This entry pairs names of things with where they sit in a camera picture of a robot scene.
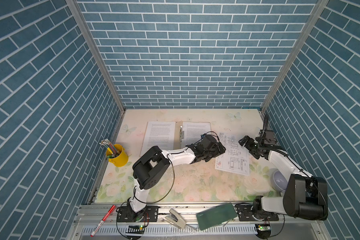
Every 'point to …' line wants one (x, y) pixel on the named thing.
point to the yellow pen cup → (120, 159)
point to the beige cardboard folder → (178, 135)
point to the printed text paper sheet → (160, 134)
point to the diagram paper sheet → (236, 158)
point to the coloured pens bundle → (114, 152)
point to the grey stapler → (175, 218)
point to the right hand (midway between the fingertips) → (243, 143)
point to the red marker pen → (100, 223)
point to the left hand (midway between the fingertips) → (222, 152)
